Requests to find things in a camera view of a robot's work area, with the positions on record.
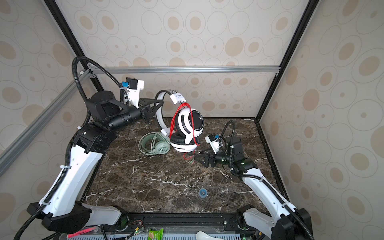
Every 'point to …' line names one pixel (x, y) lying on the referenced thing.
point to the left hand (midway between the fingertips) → (163, 100)
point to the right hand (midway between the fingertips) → (200, 155)
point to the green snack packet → (155, 235)
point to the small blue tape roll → (203, 193)
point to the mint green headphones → (153, 143)
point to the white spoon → (202, 235)
